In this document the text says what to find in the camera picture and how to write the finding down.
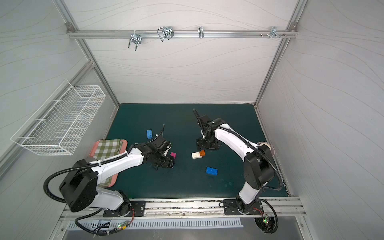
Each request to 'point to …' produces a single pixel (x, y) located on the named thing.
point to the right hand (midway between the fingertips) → (204, 149)
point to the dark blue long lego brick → (211, 171)
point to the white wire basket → (58, 125)
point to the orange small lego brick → (202, 153)
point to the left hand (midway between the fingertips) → (170, 164)
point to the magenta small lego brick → (173, 154)
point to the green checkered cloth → (105, 148)
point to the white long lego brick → (196, 155)
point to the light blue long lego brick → (149, 134)
